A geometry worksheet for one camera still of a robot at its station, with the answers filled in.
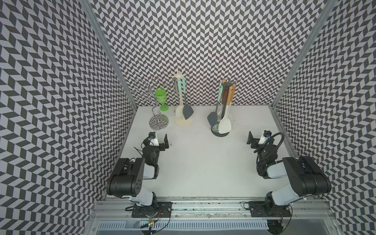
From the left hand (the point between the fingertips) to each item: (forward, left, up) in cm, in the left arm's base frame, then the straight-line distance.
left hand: (158, 134), depth 91 cm
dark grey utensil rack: (+8, -36, -11) cm, 39 cm away
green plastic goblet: (+27, +1, +8) cm, 28 cm away
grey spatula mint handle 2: (+9, -34, +5) cm, 36 cm away
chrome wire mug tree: (+18, +5, -9) cm, 21 cm away
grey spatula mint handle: (+22, -17, -1) cm, 28 cm away
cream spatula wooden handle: (+4, -42, +5) cm, 42 cm away
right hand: (-1, -61, +1) cm, 61 cm away
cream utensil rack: (+17, -18, -9) cm, 26 cm away
